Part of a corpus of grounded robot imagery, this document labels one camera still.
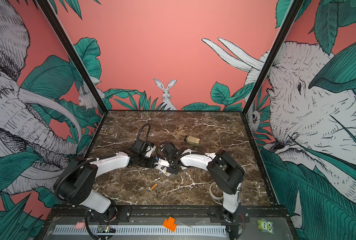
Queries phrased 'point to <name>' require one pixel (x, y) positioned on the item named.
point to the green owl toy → (265, 226)
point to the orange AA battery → (154, 186)
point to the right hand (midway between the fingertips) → (168, 165)
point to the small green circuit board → (107, 229)
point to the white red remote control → (163, 169)
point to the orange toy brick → (169, 224)
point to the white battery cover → (183, 167)
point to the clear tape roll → (216, 192)
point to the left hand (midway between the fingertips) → (156, 161)
